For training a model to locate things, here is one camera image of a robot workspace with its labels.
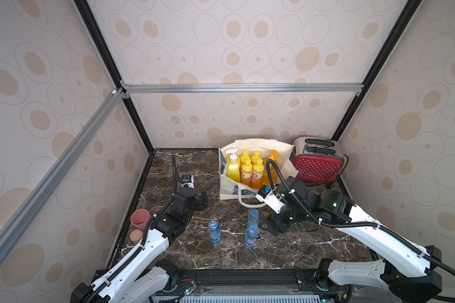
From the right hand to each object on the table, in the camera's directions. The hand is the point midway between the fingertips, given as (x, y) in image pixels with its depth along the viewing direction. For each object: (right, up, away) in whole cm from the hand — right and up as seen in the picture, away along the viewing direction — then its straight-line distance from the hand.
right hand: (269, 218), depth 66 cm
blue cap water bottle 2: (-5, -2, +10) cm, 11 cm away
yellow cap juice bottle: (-7, +15, +21) cm, 26 cm away
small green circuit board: (-28, -28, +5) cm, 40 cm away
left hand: (-25, +8, +12) cm, 29 cm away
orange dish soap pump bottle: (+6, +24, +20) cm, 31 cm away
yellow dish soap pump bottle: (-13, +18, +19) cm, 29 cm away
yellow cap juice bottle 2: (-8, +23, +22) cm, 32 cm away
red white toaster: (+29, +21, +27) cm, 45 cm away
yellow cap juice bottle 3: (-2, +23, +22) cm, 32 cm away
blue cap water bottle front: (-6, -9, +6) cm, 12 cm away
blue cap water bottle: (-20, -8, +8) cm, 23 cm away
